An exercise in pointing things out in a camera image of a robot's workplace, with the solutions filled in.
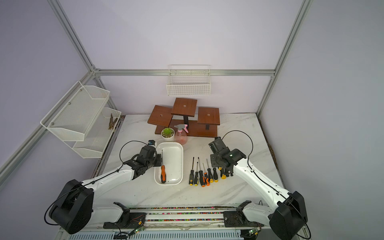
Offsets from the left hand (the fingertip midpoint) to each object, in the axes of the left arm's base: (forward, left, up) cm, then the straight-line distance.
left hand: (159, 158), depth 90 cm
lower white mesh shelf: (+12, +40, +6) cm, 42 cm away
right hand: (-5, -36, +6) cm, 37 cm away
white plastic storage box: (0, -8, -3) cm, 9 cm away
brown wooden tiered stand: (+20, -27, +10) cm, 35 cm away
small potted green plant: (+16, -4, +3) cm, 17 cm away
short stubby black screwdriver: (-7, -39, -4) cm, 40 cm away
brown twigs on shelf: (+22, +34, +8) cm, 41 cm away
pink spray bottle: (+15, -12, +2) cm, 20 cm away
